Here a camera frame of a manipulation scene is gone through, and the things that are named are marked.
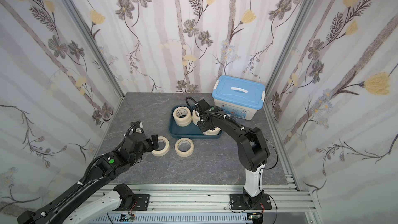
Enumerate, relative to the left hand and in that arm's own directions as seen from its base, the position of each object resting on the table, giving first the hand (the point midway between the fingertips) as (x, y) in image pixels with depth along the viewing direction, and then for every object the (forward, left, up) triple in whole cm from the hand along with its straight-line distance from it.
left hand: (152, 137), depth 76 cm
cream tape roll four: (+9, -31, -12) cm, 34 cm away
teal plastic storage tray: (+13, -19, -18) cm, 29 cm away
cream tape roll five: (+21, -22, -12) cm, 32 cm away
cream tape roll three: (-2, -14, -17) cm, 22 cm away
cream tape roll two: (+25, -12, -18) cm, 33 cm away
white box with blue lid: (+29, -49, -3) cm, 57 cm away
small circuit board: (-32, +10, -18) cm, 38 cm away
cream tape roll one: (-1, -3, -17) cm, 17 cm away
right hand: (+13, -30, -7) cm, 33 cm away
